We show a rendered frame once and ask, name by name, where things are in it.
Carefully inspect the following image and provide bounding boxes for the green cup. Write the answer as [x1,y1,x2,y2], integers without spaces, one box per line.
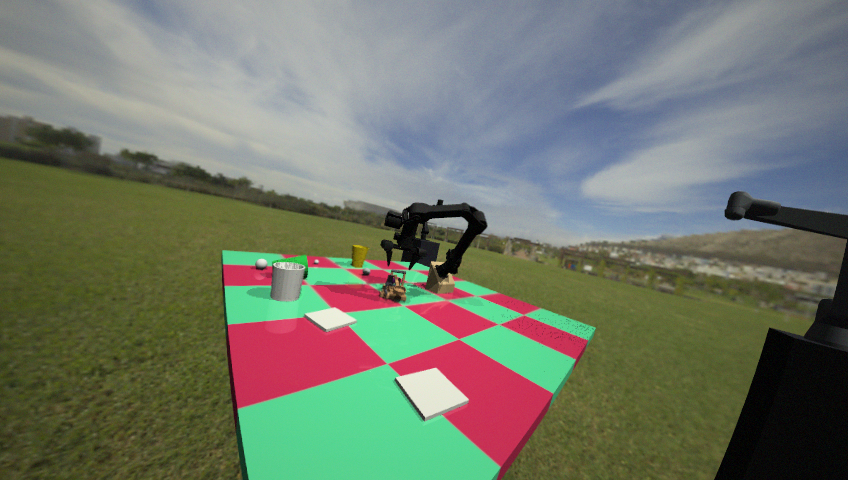
[272,255,308,278]

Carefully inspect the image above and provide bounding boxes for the yellow open cup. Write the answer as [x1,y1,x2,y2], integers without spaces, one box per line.
[352,245,368,268]

